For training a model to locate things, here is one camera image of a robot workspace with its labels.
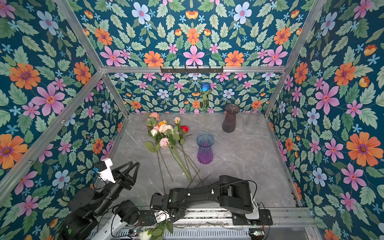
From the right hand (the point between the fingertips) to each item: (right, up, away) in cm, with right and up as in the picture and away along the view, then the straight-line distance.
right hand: (172, 208), depth 75 cm
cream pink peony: (-12, +41, +25) cm, 50 cm away
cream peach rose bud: (-4, +47, +36) cm, 59 cm away
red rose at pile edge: (+3, +41, +29) cm, 50 cm away
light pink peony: (-10, +32, +23) cm, 40 cm away
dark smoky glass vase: (+34, +44, +27) cm, 61 cm away
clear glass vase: (+50, +46, +28) cm, 73 cm away
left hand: (-11, +28, -17) cm, 34 cm away
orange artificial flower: (-15, +45, +32) cm, 57 cm away
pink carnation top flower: (-21, +51, +36) cm, 66 cm away
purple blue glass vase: (+17, +34, +7) cm, 39 cm away
